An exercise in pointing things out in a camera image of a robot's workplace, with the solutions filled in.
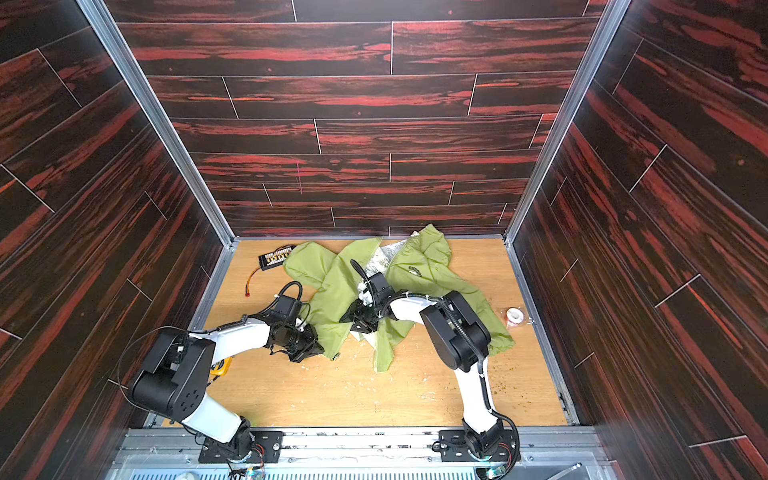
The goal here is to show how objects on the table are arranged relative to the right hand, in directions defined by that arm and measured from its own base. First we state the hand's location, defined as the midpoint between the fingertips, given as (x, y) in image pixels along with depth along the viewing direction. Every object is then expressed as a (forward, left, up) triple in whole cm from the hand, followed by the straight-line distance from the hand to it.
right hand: (347, 321), depth 95 cm
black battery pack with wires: (+24, +32, +1) cm, 40 cm away
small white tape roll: (+4, -54, -1) cm, 55 cm away
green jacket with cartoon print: (+21, -22, +4) cm, 30 cm away
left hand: (-9, +5, -1) cm, 10 cm away
